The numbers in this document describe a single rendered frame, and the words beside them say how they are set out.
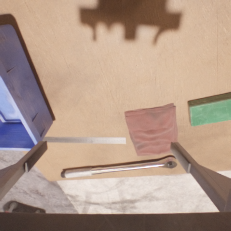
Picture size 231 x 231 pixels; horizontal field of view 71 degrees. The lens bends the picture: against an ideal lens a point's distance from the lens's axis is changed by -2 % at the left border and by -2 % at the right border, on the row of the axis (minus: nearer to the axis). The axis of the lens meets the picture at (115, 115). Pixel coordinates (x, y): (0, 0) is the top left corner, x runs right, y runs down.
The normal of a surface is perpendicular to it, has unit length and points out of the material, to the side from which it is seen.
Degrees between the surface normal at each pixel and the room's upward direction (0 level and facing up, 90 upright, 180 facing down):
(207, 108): 0
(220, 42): 0
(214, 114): 0
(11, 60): 90
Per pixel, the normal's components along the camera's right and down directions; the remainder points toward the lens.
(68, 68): -0.11, 0.62
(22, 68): 0.99, -0.01
